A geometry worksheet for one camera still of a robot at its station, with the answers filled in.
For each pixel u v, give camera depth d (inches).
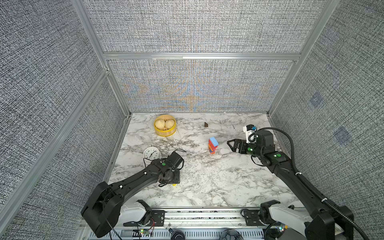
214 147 35.1
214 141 34.4
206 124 44.1
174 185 33.0
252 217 28.8
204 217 29.5
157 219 28.9
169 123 41.3
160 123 41.7
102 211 16.0
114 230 17.3
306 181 18.3
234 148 28.2
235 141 27.6
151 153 36.4
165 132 40.8
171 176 25.3
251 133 27.6
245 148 27.6
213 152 38.3
